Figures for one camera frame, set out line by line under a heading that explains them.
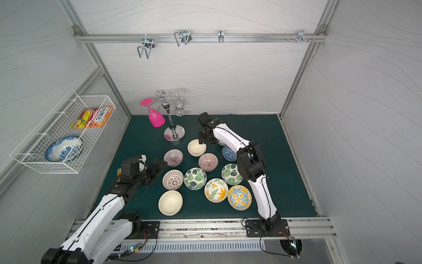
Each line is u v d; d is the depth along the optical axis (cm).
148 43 78
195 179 88
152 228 74
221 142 94
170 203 80
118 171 90
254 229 73
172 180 88
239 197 82
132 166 62
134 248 69
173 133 108
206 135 73
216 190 84
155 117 98
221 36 76
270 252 68
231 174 91
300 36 77
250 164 56
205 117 78
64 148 63
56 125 65
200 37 80
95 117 73
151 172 73
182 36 76
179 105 103
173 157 96
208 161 95
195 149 100
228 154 99
